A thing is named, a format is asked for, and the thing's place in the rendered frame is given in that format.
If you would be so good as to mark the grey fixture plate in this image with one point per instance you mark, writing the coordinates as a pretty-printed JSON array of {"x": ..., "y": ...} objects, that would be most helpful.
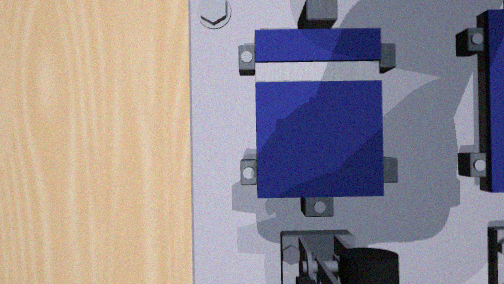
[{"x": 433, "y": 218}]

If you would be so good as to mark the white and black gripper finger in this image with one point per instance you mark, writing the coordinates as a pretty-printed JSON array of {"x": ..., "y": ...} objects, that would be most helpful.
[{"x": 304, "y": 280}]

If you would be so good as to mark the toggle clamp with red handle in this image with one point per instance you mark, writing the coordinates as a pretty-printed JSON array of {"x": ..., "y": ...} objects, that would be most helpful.
[
  {"x": 331, "y": 255},
  {"x": 496, "y": 255}
]

